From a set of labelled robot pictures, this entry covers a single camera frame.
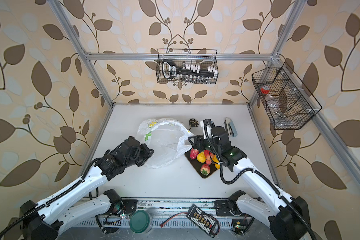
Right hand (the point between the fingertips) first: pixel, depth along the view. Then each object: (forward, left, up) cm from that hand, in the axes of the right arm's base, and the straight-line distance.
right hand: (194, 138), depth 76 cm
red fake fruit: (0, -1, -17) cm, 17 cm away
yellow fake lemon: (-3, -5, -16) cm, 17 cm away
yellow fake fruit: (-3, -14, -20) cm, 24 cm away
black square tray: (-5, -2, -21) cm, 22 cm away
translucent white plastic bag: (+13, +16, -19) cm, 28 cm away
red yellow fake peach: (-10, -6, -16) cm, 20 cm away
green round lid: (-33, +25, -11) cm, 43 cm away
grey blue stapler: (+21, -26, -17) cm, 38 cm away
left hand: (-4, +19, -3) cm, 20 cm away
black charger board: (-33, -2, -20) cm, 39 cm away
